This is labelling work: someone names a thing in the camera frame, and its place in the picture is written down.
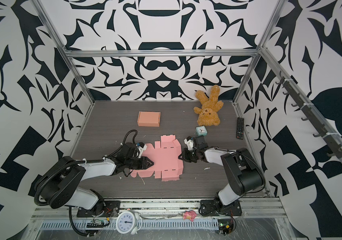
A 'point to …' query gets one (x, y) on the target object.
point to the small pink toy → (189, 214)
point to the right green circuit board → (225, 226)
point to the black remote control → (240, 128)
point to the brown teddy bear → (208, 114)
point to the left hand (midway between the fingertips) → (153, 161)
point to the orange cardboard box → (149, 118)
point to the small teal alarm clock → (201, 130)
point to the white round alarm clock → (128, 222)
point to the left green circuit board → (95, 223)
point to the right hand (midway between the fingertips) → (179, 156)
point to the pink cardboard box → (165, 156)
